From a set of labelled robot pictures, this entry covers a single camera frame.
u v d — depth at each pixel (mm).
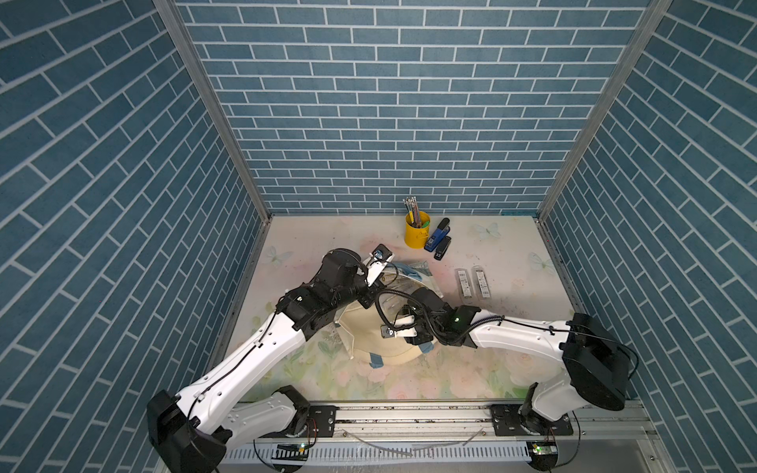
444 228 1118
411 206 1036
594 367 439
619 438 728
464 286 988
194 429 373
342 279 525
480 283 990
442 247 1077
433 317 632
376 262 606
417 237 1052
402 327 703
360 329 841
